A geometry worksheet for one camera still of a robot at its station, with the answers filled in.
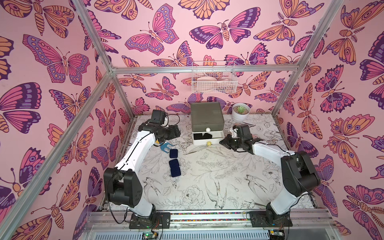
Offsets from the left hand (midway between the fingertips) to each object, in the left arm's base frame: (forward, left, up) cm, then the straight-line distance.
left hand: (176, 132), depth 86 cm
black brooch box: (+3, -13, -7) cm, 15 cm away
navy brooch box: (-11, +2, -18) cm, 22 cm away
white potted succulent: (+26, -44, -9) cm, 52 cm away
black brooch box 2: (+4, -18, -9) cm, 21 cm away
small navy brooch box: (-2, +4, -20) cm, 20 cm away
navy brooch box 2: (-17, +1, -18) cm, 25 cm away
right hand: (-1, -24, -8) cm, 25 cm away
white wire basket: (+33, -23, +16) cm, 43 cm away
